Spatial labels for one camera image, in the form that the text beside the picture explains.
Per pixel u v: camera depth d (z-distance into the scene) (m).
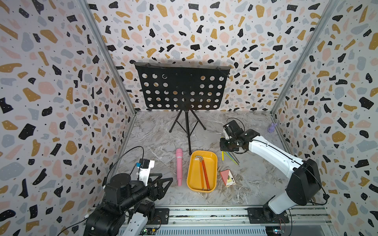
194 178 0.86
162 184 0.53
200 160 0.94
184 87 0.69
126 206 0.46
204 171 0.89
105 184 0.41
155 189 0.51
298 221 0.74
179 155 0.94
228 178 0.85
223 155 0.83
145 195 0.52
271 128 1.07
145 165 0.51
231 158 0.95
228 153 0.97
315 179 0.46
